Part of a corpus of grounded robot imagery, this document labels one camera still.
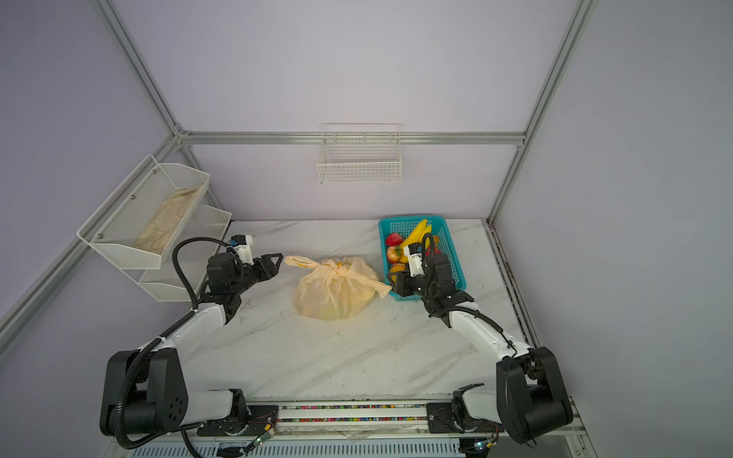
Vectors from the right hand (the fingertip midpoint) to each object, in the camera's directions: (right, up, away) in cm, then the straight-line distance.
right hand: (392, 273), depth 84 cm
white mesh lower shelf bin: (-61, -2, -9) cm, 62 cm away
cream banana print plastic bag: (-17, -5, +3) cm, 18 cm away
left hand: (-36, +5, +2) cm, 36 cm away
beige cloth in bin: (-65, +12, -8) cm, 66 cm away
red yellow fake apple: (+1, +6, +14) cm, 15 cm away
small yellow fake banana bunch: (+9, +12, +14) cm, 21 cm away
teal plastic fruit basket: (+6, +15, +17) cm, 24 cm away
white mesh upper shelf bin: (-71, +16, -5) cm, 73 cm away
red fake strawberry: (+2, +11, +21) cm, 23 cm away
